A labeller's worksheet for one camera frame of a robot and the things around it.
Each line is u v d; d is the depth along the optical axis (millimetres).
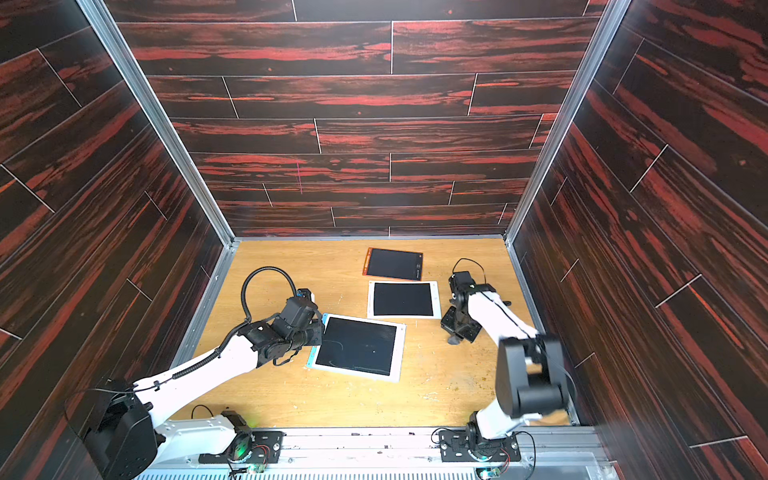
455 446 732
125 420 400
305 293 737
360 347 914
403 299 1013
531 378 448
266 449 725
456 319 758
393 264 1168
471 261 821
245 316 659
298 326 641
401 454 733
